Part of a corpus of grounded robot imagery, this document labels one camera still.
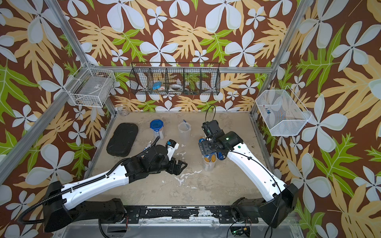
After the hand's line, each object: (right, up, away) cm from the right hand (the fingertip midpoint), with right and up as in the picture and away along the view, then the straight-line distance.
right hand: (207, 144), depth 77 cm
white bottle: (+4, -8, +5) cm, 10 cm away
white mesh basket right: (+44, +18, +7) cm, 48 cm away
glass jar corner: (-65, +23, +45) cm, 82 cm away
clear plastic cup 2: (-29, +5, +21) cm, 37 cm away
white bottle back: (0, -8, +6) cm, 10 cm away
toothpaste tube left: (-38, -4, +22) cm, 44 cm away
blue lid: (-31, +11, +19) cm, 38 cm away
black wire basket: (-4, +42, +21) cm, 47 cm away
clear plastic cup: (-13, +8, +16) cm, 22 cm away
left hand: (-13, -8, -4) cm, 16 cm away
